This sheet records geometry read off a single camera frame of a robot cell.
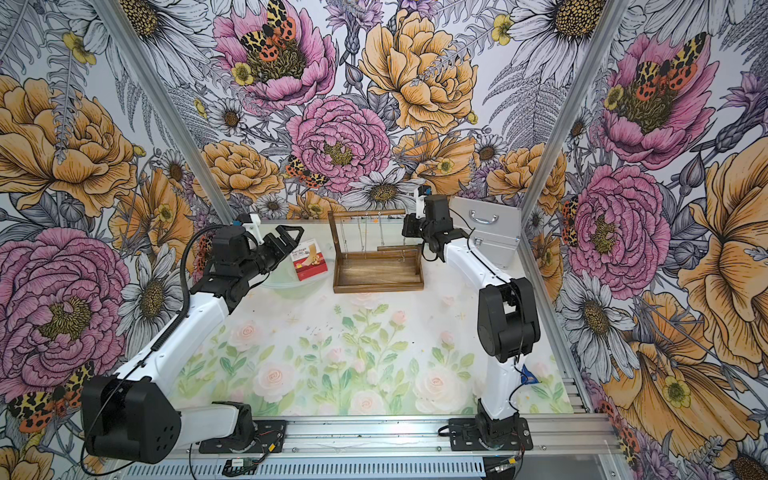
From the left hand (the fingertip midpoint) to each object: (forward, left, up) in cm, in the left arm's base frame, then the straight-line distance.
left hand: (297, 245), depth 81 cm
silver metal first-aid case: (+17, -60, -12) cm, 63 cm away
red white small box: (+12, +3, -21) cm, 25 cm away
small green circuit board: (-46, +13, -28) cm, 55 cm away
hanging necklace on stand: (+38, -21, -28) cm, 51 cm away
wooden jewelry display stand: (+11, -25, -26) cm, 37 cm away
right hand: (+13, -29, -5) cm, 32 cm away
